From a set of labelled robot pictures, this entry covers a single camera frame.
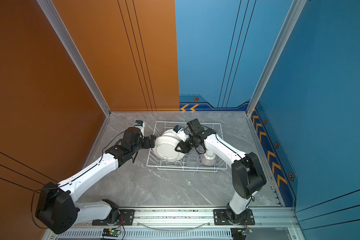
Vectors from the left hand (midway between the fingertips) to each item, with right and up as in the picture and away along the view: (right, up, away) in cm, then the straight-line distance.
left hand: (149, 135), depth 84 cm
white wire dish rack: (+18, +3, -8) cm, 20 cm away
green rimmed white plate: (+11, +1, +3) cm, 11 cm away
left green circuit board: (-15, -46, -13) cm, 50 cm away
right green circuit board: (+46, -46, -14) cm, 67 cm away
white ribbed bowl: (+35, -14, +3) cm, 38 cm away
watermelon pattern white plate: (+9, -7, -2) cm, 11 cm away
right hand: (+16, -7, +1) cm, 17 cm away
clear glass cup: (+25, -14, -2) cm, 29 cm away
